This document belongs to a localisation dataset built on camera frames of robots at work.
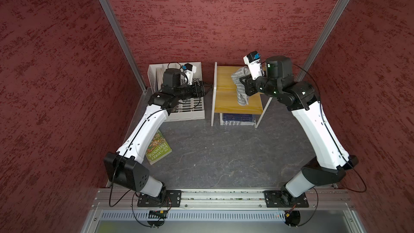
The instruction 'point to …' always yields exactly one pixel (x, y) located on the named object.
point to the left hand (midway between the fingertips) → (206, 90)
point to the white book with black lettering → (238, 123)
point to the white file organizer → (185, 110)
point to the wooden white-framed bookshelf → (224, 96)
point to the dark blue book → (238, 117)
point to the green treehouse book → (158, 148)
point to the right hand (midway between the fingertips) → (241, 82)
